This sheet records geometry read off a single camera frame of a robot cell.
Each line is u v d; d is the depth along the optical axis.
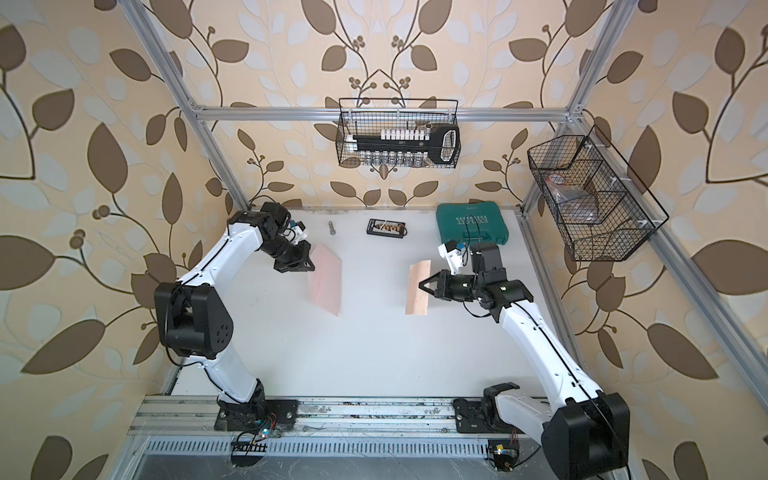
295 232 0.81
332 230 1.12
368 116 0.91
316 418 0.75
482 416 0.73
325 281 0.90
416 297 0.75
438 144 0.85
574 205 0.70
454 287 0.66
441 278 0.67
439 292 0.66
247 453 0.70
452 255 0.71
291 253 0.77
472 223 1.12
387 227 1.12
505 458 0.74
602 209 0.73
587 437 0.38
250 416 0.69
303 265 0.79
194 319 0.47
